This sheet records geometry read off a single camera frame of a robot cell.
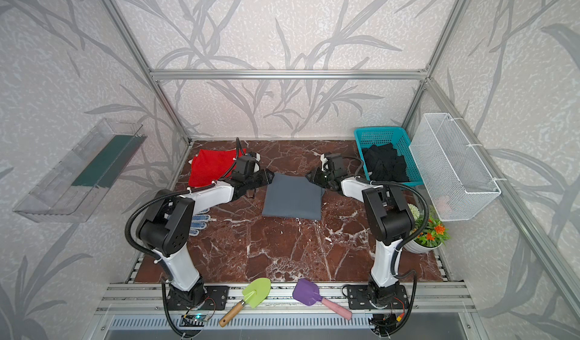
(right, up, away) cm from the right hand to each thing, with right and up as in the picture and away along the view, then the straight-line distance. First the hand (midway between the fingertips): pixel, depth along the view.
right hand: (308, 170), depth 99 cm
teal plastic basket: (+37, +17, +17) cm, 44 cm away
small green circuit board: (-38, -47, -26) cm, 66 cm away
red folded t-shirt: (-48, +2, +11) cm, 49 cm away
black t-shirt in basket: (+36, +2, +5) cm, 36 cm away
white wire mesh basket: (+41, -1, -35) cm, 54 cm away
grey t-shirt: (-7, -12, +1) cm, 14 cm away
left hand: (-15, +1, -3) cm, 15 cm away
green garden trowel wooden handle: (-19, -40, -25) cm, 50 cm away
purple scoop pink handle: (-1, -40, -25) cm, 47 cm away
